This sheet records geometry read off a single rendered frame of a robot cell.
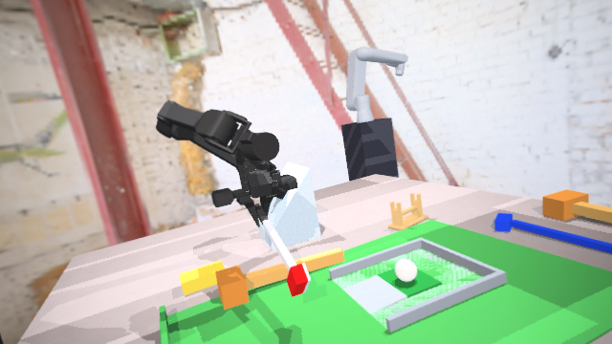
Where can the white golf ball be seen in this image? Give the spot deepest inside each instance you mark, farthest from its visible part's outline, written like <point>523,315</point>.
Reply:
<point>405,270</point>

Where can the blue putter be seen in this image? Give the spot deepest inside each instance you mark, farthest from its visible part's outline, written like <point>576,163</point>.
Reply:
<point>504,222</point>

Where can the green flat mat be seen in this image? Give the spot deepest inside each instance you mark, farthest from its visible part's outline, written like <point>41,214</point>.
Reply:
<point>547,299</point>

